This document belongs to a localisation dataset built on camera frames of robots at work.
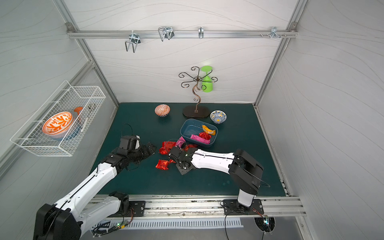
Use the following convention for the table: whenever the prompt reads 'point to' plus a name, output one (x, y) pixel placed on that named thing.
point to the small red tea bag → (172, 161)
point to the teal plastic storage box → (199, 133)
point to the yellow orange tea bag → (208, 130)
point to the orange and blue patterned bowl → (162, 110)
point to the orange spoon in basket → (78, 109)
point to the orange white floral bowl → (57, 125)
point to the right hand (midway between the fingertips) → (185, 164)
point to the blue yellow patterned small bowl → (218, 116)
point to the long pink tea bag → (180, 141)
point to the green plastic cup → (207, 83)
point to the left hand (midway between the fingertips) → (152, 151)
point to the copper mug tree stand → (192, 111)
